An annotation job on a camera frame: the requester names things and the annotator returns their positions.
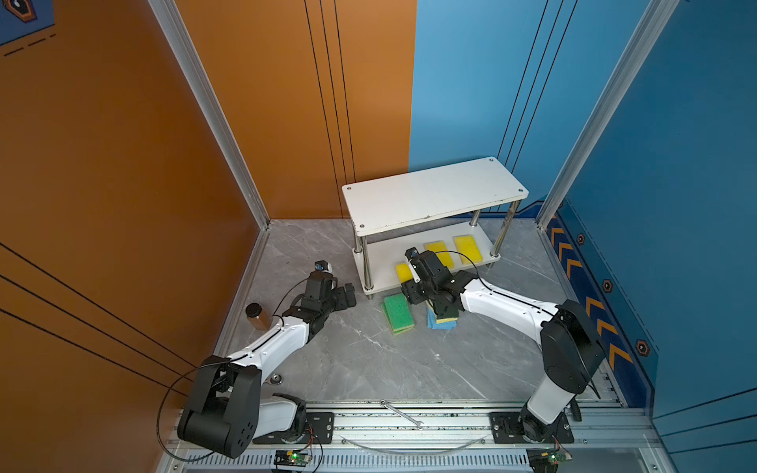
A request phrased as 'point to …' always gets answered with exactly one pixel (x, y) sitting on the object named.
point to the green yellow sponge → (398, 313)
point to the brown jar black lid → (257, 315)
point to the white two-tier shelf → (460, 212)
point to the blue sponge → (432, 321)
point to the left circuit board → (291, 458)
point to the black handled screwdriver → (576, 410)
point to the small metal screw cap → (276, 378)
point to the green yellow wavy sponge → (447, 314)
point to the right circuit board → (545, 459)
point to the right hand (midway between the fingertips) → (410, 285)
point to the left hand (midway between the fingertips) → (341, 287)
